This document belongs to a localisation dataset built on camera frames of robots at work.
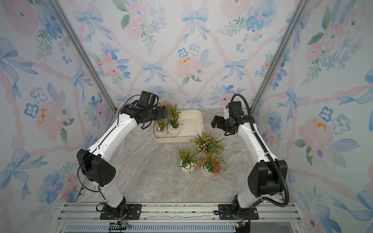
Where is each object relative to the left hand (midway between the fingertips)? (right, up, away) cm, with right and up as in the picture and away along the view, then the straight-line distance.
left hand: (171, 123), depth 98 cm
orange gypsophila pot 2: (+11, -21, -17) cm, 29 cm away
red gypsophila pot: (+24, -21, -23) cm, 39 cm away
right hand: (+30, -4, -6) cm, 31 cm away
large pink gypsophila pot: (+23, -12, -15) cm, 30 cm away
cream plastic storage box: (+15, -3, +9) cm, 17 cm away
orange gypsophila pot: (-8, -5, +5) cm, 10 cm away
